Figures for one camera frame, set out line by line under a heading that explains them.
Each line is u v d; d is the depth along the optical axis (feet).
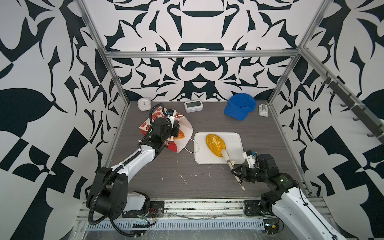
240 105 3.94
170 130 2.35
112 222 2.25
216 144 2.95
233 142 3.18
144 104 3.63
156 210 2.42
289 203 1.73
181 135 3.21
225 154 2.82
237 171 2.48
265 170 2.02
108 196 1.36
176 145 3.10
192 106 3.67
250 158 2.44
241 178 2.39
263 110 3.76
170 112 2.39
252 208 2.44
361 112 1.78
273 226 2.31
